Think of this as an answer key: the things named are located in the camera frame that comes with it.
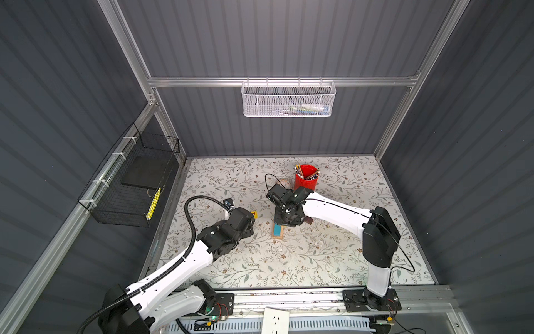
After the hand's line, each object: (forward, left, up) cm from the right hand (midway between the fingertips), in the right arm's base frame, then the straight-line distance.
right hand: (280, 223), depth 85 cm
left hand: (-3, +15, +5) cm, 16 cm away
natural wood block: (-3, +3, -6) cm, 8 cm away
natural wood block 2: (-1, -1, -6) cm, 6 cm away
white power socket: (-33, +2, -4) cm, 33 cm away
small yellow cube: (+9, +12, -7) cm, 16 cm away
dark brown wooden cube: (-12, -8, +26) cm, 29 cm away
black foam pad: (+11, +50, +22) cm, 56 cm away
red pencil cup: (+24, -13, +1) cm, 27 cm away
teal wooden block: (0, +1, -5) cm, 5 cm away
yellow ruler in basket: (-3, +43, +21) cm, 48 cm away
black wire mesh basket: (+4, +54, +21) cm, 58 cm away
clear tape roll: (+28, -3, -7) cm, 29 cm away
